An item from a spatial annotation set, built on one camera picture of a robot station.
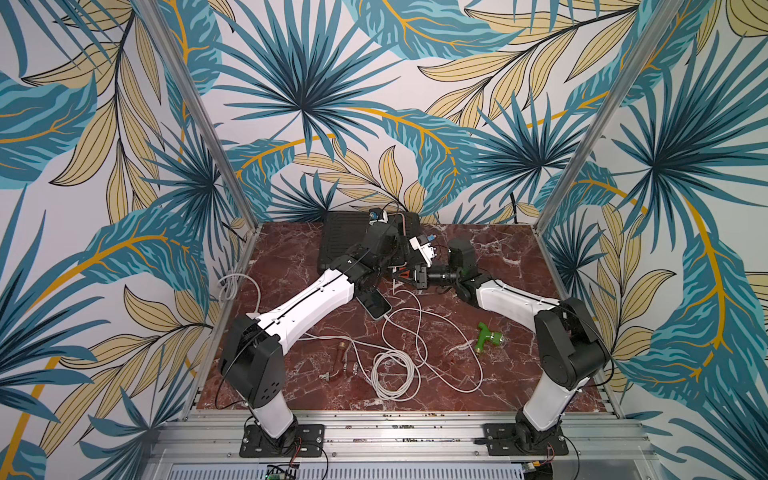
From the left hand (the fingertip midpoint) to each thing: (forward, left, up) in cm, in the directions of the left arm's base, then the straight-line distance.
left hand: (398, 245), depth 82 cm
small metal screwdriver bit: (-28, +19, -23) cm, 41 cm away
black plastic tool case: (+24, +20, -20) cm, 37 cm away
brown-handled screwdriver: (-20, +15, -23) cm, 34 cm away
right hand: (-12, +6, -5) cm, 14 cm away
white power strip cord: (+2, +48, -20) cm, 52 cm away
